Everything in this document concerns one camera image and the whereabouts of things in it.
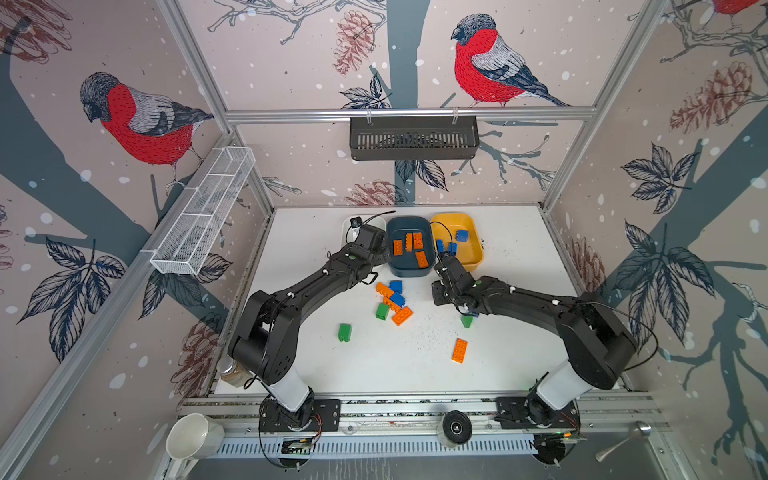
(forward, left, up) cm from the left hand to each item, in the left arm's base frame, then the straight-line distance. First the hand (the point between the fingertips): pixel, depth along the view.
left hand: (372, 249), depth 90 cm
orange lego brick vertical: (+13, -16, -13) cm, 24 cm away
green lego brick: (-14, -3, -13) cm, 20 cm away
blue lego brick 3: (+11, -24, -13) cm, 30 cm away
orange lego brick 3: (+12, -12, -12) cm, 21 cm away
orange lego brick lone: (-26, -25, -14) cm, 39 cm away
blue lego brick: (-11, -8, -12) cm, 18 cm away
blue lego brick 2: (-5, -8, -14) cm, 17 cm away
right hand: (-9, -20, -10) cm, 24 cm away
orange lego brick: (+6, -17, -14) cm, 22 cm away
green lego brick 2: (-18, -29, -12) cm, 36 cm away
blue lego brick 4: (+10, -28, -13) cm, 33 cm away
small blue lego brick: (+17, -33, -14) cm, 39 cm away
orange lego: (+11, -8, -13) cm, 19 cm away
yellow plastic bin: (+19, -26, -11) cm, 34 cm away
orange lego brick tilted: (-15, -9, -15) cm, 23 cm away
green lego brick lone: (-21, +8, -13) cm, 26 cm away
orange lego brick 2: (-7, -3, -12) cm, 15 cm away
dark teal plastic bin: (+4, -11, -14) cm, 19 cm away
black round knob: (-46, -20, -2) cm, 50 cm away
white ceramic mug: (-46, +38, -6) cm, 60 cm away
